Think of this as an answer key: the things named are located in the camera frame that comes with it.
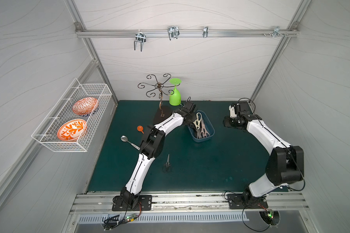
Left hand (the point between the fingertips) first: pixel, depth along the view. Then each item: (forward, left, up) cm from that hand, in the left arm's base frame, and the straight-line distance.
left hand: (195, 118), depth 101 cm
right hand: (-7, -19, +7) cm, 22 cm away
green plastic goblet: (+5, +14, +15) cm, 21 cm away
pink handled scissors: (-9, -6, -5) cm, 12 cm away
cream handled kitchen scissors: (-4, -1, 0) cm, 4 cm away
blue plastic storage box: (-2, -9, -4) cm, 10 cm away
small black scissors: (-32, +18, -8) cm, 38 cm away
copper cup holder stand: (+6, +24, +24) cm, 35 cm away
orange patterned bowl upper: (-14, +59, +26) cm, 67 cm away
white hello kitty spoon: (-14, +49, -6) cm, 51 cm away
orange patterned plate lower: (-28, +59, +26) cm, 70 cm away
